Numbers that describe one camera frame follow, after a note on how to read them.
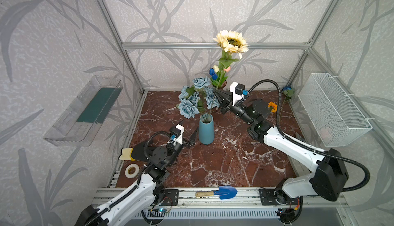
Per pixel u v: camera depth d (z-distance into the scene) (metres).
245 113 0.58
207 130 0.82
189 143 0.65
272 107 1.08
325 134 0.73
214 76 0.89
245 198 0.75
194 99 0.70
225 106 0.58
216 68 0.91
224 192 0.75
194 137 0.65
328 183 0.40
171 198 0.73
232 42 0.43
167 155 0.55
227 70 0.94
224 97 0.59
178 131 0.58
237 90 0.53
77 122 0.64
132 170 0.83
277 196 0.65
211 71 0.91
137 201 0.51
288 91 1.16
